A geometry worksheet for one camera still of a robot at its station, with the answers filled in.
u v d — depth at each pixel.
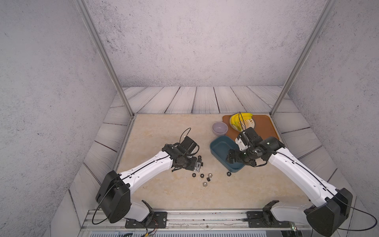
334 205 0.38
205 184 0.85
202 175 0.88
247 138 0.60
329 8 0.70
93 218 0.38
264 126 1.12
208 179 0.87
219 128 1.08
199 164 0.73
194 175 0.89
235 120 1.10
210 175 0.89
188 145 0.64
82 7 0.70
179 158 0.57
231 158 0.68
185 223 0.73
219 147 1.02
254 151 0.53
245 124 1.14
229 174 0.89
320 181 0.42
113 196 0.41
